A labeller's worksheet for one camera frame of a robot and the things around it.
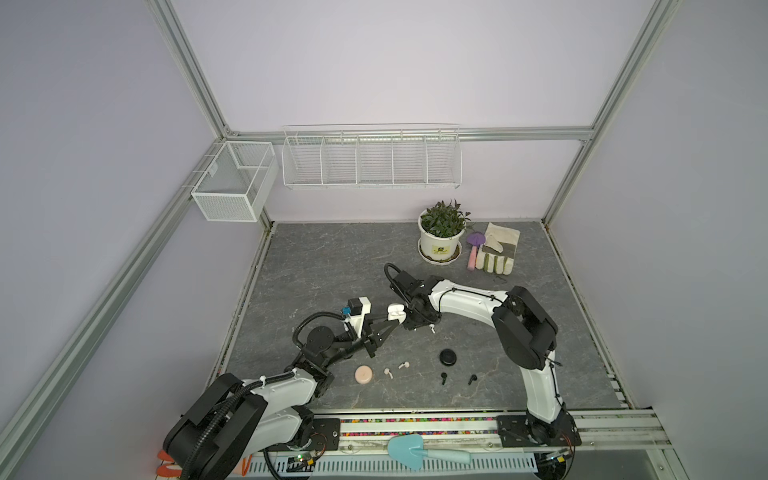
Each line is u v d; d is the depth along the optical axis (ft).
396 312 2.46
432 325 3.00
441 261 3.55
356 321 2.23
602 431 2.48
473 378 2.71
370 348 2.27
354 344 2.26
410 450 2.33
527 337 1.68
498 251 3.66
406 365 2.77
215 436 1.35
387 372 2.73
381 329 2.46
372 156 3.24
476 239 3.69
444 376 2.71
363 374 2.71
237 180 3.34
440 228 3.15
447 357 2.80
